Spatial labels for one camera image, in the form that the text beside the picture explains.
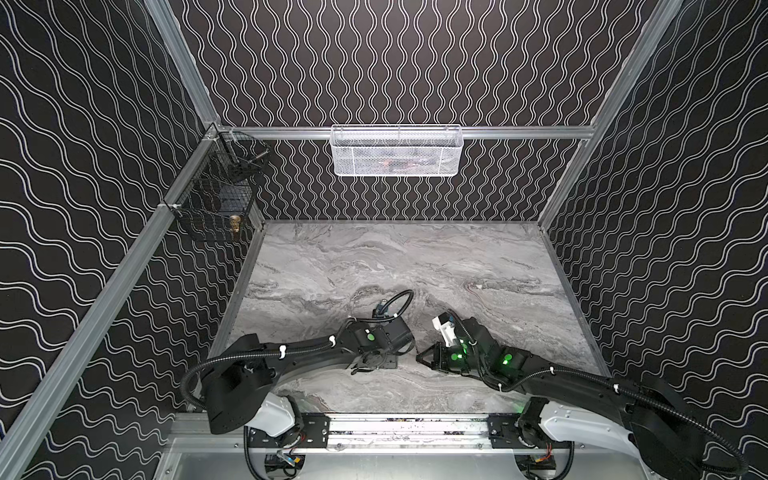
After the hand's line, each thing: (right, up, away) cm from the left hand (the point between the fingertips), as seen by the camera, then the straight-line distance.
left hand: (395, 362), depth 80 cm
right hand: (+5, +1, -2) cm, 6 cm away
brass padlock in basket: (-44, +38, +2) cm, 58 cm away
